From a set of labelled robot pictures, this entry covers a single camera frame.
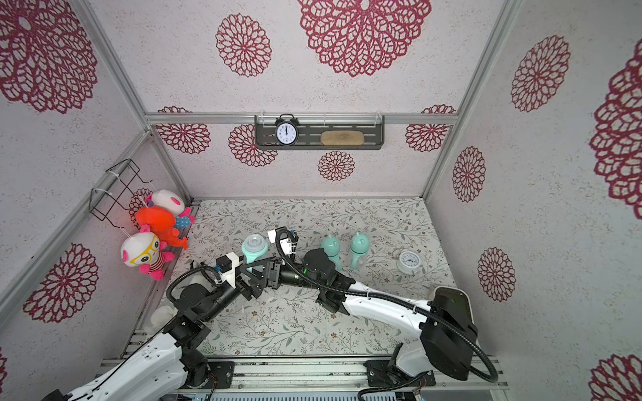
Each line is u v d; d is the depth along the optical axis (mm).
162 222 858
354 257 876
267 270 571
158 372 519
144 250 796
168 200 936
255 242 632
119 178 781
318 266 530
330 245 844
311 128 947
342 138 898
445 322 403
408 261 948
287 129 897
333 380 732
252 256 623
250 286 642
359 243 842
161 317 744
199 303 550
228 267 603
